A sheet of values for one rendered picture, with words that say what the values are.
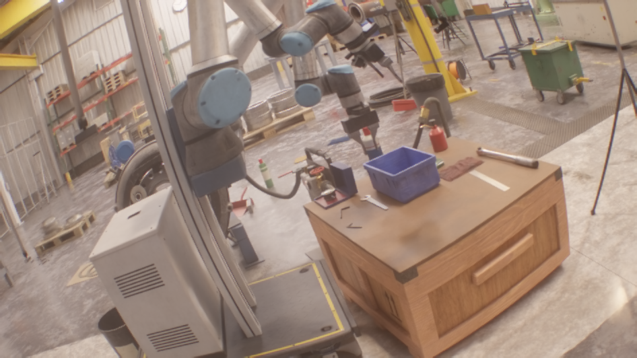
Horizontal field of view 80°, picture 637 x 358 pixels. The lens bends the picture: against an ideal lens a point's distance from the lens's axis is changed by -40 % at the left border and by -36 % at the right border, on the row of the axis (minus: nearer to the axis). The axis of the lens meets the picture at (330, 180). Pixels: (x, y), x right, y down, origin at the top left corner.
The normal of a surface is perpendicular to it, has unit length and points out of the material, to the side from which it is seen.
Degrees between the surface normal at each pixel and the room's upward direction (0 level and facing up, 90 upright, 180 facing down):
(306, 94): 94
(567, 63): 89
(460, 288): 90
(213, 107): 95
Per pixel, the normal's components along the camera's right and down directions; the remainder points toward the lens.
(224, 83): 0.54, 0.14
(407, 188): 0.32, 0.16
